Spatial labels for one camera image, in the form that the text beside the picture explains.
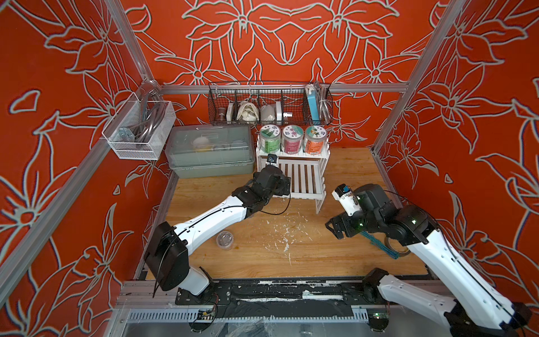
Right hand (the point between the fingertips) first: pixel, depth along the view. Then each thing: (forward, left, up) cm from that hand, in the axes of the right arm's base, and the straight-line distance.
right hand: (332, 220), depth 67 cm
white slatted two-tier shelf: (+28, +4, -10) cm, 30 cm away
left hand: (+19, +18, 0) cm, 26 cm away
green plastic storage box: (+37, +50, -5) cm, 62 cm away
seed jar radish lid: (+26, +4, +12) cm, 29 cm away
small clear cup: (-1, +39, -17) cm, 42 cm away
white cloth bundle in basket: (+46, +32, +10) cm, 57 cm away
